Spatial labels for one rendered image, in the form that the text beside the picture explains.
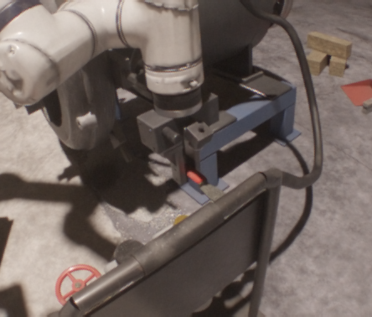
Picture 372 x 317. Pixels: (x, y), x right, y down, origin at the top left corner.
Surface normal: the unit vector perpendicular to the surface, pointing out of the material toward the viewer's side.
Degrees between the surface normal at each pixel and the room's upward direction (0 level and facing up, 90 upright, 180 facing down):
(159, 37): 89
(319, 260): 0
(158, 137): 90
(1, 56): 90
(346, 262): 0
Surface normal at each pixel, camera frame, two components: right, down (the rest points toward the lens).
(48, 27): 0.73, -0.30
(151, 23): -0.32, 0.62
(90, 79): 0.62, 0.49
